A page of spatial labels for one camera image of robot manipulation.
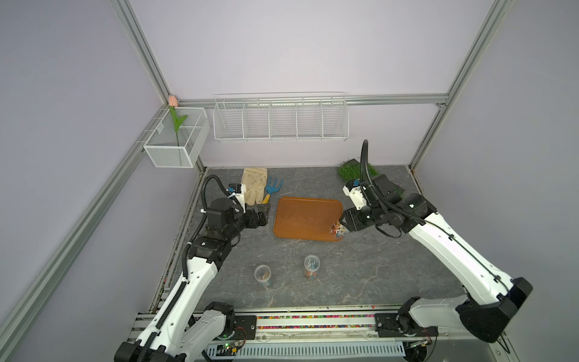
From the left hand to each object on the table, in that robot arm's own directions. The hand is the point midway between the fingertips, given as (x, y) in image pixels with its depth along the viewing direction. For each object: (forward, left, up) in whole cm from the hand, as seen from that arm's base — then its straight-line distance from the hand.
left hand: (260, 206), depth 76 cm
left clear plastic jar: (-17, +1, -17) cm, 24 cm away
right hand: (-6, -28, 0) cm, 29 cm away
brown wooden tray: (+9, -18, -25) cm, 32 cm away
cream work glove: (+34, +7, -25) cm, 43 cm away
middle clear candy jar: (-15, -17, -18) cm, 29 cm away
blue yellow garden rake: (+27, -2, -25) cm, 37 cm away
